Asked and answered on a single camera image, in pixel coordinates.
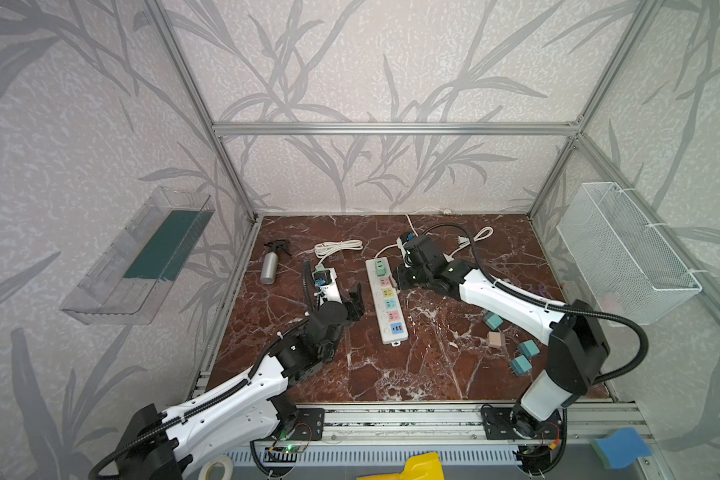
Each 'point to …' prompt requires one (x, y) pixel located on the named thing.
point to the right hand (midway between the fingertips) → (395, 264)
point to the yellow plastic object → (417, 467)
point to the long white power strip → (390, 313)
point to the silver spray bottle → (270, 262)
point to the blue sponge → (621, 448)
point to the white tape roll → (227, 463)
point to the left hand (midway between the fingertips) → (356, 279)
